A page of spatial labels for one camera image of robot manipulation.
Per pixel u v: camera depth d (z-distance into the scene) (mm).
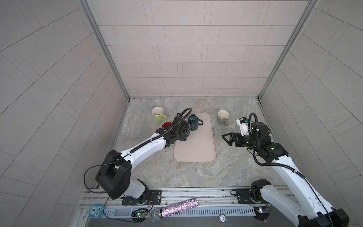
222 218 655
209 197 724
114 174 410
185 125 666
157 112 987
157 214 631
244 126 674
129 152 448
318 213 376
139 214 645
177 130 631
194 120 910
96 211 655
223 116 963
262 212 681
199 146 897
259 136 559
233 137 663
